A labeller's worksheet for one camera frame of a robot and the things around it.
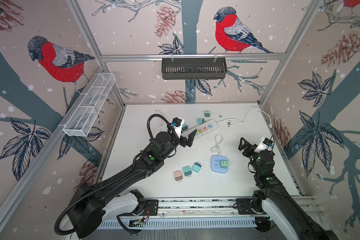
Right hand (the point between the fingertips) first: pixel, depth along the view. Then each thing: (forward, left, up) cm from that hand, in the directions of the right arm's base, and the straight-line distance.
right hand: (246, 141), depth 82 cm
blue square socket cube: (-9, +14, -10) cm, 20 cm away
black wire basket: (+49, +30, +16) cm, 60 cm away
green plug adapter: (-10, +12, -7) cm, 18 cm away
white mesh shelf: (-6, +85, +20) cm, 88 cm away
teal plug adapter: (-11, +28, -12) cm, 32 cm away
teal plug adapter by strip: (+24, +25, -11) cm, 36 cm away
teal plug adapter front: (-13, +33, -12) cm, 38 cm away
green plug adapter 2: (+32, +19, -12) cm, 40 cm away
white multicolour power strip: (+16, +24, -11) cm, 31 cm away
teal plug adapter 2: (+17, +36, -11) cm, 42 cm away
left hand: (-2, +32, +16) cm, 36 cm away
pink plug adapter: (-16, +38, -13) cm, 43 cm away
